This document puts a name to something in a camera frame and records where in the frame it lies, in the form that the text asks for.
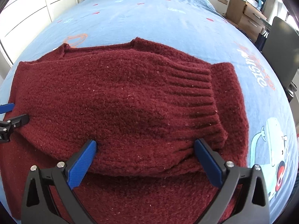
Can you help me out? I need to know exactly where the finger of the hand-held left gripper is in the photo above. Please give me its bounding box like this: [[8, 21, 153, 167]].
[[0, 113, 30, 132], [0, 103, 15, 115]]

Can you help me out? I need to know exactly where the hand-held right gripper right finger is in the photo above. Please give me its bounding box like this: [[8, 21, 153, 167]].
[[194, 138, 271, 224]]

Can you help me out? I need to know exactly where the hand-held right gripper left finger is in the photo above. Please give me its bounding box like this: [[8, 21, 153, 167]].
[[21, 139, 97, 224]]

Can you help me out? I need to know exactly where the dark red knit sweater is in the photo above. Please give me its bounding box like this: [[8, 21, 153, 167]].
[[0, 37, 250, 224]]

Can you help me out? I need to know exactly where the white wardrobe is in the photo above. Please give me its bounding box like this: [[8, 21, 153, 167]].
[[0, 0, 90, 63]]

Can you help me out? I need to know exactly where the black backpack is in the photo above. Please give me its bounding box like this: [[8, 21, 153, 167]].
[[256, 31, 269, 50]]

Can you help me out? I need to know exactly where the dark grey chair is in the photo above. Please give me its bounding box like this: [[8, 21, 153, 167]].
[[262, 16, 299, 95]]

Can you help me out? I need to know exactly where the wooden drawer cabinet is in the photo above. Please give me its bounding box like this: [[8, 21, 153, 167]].
[[225, 0, 268, 40]]

